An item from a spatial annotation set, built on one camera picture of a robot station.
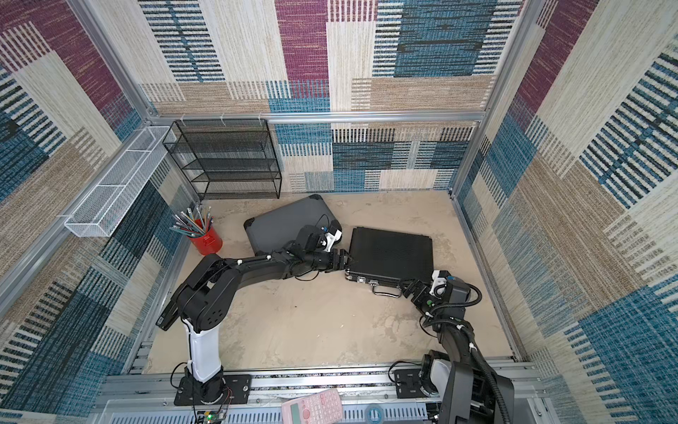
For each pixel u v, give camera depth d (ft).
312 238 2.47
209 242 3.18
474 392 1.38
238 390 2.40
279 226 3.45
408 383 2.40
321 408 2.30
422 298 2.55
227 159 3.61
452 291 2.22
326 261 2.71
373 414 2.30
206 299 1.67
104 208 2.35
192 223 3.17
